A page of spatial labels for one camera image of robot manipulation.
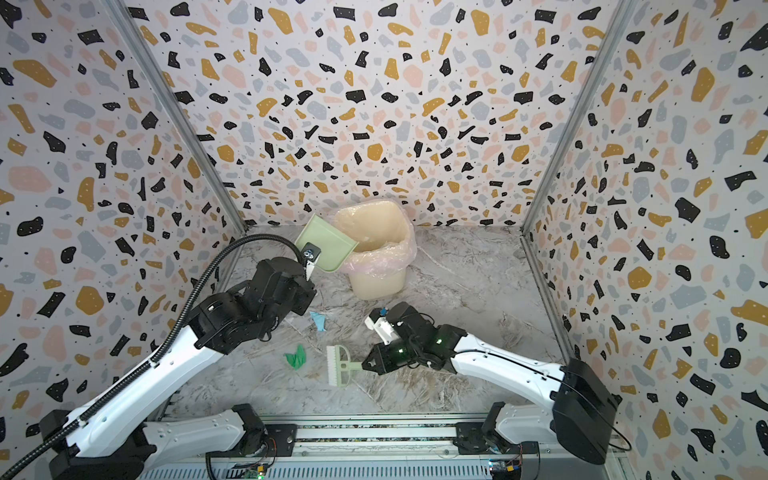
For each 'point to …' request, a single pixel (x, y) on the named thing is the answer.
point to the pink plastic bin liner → (386, 259)
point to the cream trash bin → (373, 224)
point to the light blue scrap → (319, 319)
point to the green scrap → (298, 359)
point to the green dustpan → (336, 245)
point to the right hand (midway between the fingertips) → (358, 364)
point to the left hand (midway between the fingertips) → (302, 271)
